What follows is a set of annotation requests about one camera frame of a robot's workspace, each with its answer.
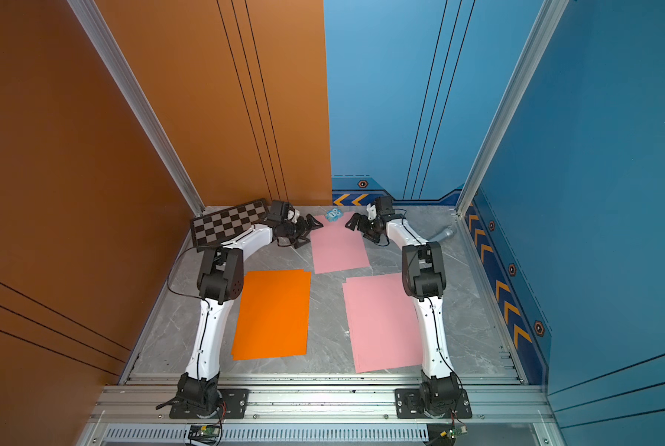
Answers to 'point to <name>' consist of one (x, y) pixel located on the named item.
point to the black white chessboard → (214, 229)
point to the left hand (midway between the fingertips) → (320, 227)
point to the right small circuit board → (454, 431)
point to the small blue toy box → (333, 216)
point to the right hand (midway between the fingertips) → (355, 229)
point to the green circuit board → (210, 429)
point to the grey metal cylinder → (447, 233)
